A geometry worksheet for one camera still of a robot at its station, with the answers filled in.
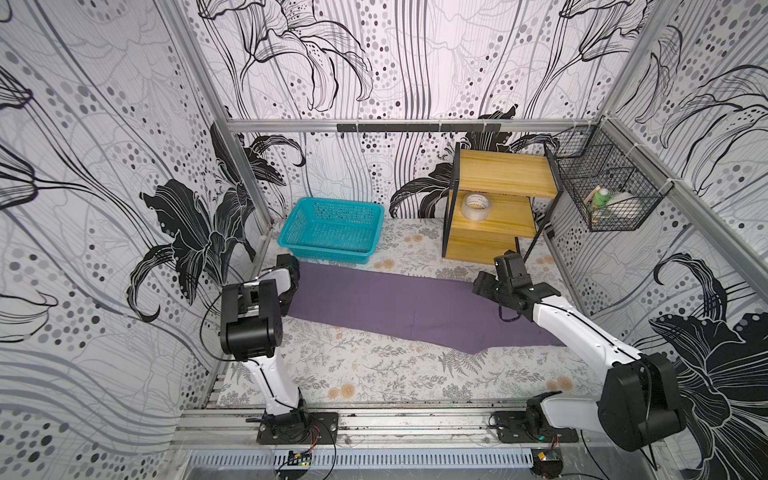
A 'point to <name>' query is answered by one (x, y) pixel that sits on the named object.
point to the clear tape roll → (476, 207)
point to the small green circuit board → (299, 459)
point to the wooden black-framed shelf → (495, 198)
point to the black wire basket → (611, 185)
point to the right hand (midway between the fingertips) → (486, 281)
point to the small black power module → (547, 462)
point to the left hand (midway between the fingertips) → (283, 305)
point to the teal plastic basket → (333, 230)
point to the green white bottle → (602, 197)
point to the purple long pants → (443, 311)
